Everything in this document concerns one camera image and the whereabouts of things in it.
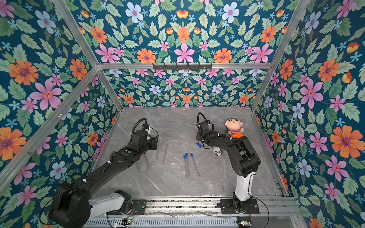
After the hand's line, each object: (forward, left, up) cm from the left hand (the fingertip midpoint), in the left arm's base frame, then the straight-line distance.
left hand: (158, 138), depth 85 cm
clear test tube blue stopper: (-7, -15, -15) cm, 23 cm away
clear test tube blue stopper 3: (-6, -20, -15) cm, 25 cm away
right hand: (+8, -30, -11) cm, 33 cm away
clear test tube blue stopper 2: (-6, -17, -14) cm, 23 cm away
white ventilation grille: (-43, -28, -15) cm, 53 cm away
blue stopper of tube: (+2, -25, -14) cm, 29 cm away
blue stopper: (0, -26, -14) cm, 30 cm away
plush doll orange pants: (+10, -51, -6) cm, 52 cm away
